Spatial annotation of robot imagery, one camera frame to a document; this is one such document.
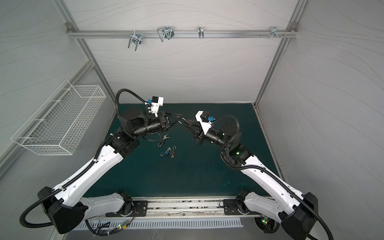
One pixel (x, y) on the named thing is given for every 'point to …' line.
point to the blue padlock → (166, 152)
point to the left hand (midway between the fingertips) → (185, 115)
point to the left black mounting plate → (141, 209)
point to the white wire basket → (59, 126)
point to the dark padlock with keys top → (161, 141)
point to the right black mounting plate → (231, 207)
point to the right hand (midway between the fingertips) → (190, 118)
